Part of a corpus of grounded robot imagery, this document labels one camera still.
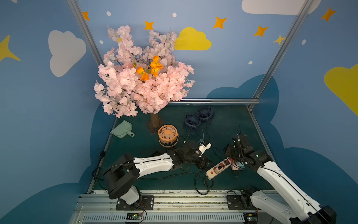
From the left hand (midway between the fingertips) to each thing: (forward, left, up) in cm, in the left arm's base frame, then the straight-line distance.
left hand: (211, 159), depth 76 cm
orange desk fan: (+18, +26, -7) cm, 33 cm away
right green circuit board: (-25, -21, -16) cm, 36 cm away
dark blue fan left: (+29, +10, -5) cm, 31 cm away
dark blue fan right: (+39, -2, -6) cm, 40 cm away
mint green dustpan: (+29, +63, -15) cm, 71 cm away
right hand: (+7, -10, 0) cm, 13 cm away
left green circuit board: (-26, +41, -15) cm, 51 cm away
